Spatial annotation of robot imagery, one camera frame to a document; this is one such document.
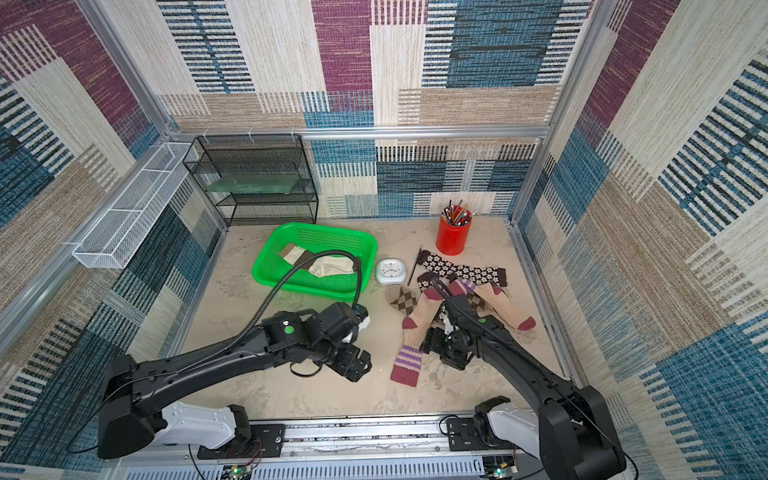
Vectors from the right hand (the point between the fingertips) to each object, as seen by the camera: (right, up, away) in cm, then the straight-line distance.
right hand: (434, 357), depth 83 cm
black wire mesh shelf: (-57, +62, +20) cm, 86 cm away
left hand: (-19, +3, -10) cm, 22 cm away
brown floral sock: (+18, +21, +20) cm, 34 cm away
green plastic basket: (-52, +24, +19) cm, 61 cm away
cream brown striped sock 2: (-34, +24, +22) cm, 47 cm away
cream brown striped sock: (-45, +27, +25) cm, 59 cm away
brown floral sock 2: (+1, +19, +20) cm, 28 cm away
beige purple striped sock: (-7, -2, +3) cm, 8 cm away
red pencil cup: (+9, +33, +21) cm, 40 cm away
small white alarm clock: (-11, +22, +19) cm, 32 cm away
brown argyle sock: (-8, +14, +14) cm, 21 cm away
